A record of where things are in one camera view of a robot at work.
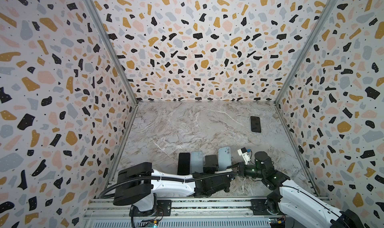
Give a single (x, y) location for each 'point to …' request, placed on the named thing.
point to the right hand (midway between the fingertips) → (226, 168)
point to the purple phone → (184, 164)
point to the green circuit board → (152, 223)
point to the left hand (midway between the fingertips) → (215, 163)
